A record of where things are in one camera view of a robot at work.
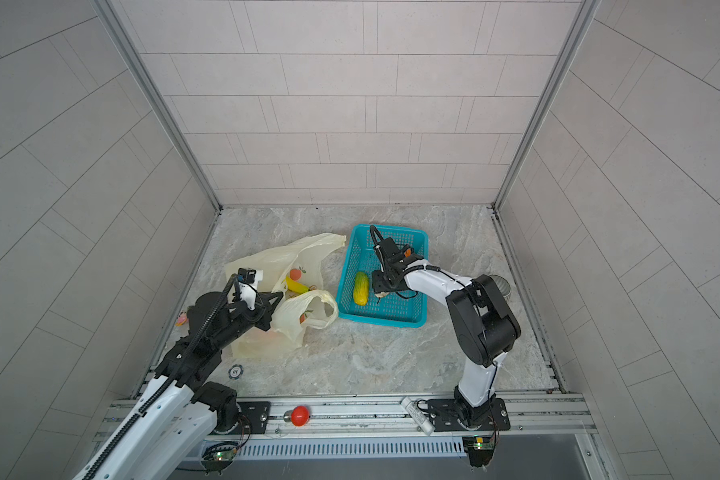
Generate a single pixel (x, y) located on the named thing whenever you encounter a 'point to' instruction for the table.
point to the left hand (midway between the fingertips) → (288, 291)
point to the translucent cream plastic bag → (295, 313)
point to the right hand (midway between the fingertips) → (380, 283)
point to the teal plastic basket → (396, 309)
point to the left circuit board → (217, 457)
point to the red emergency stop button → (299, 416)
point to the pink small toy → (182, 319)
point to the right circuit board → (479, 448)
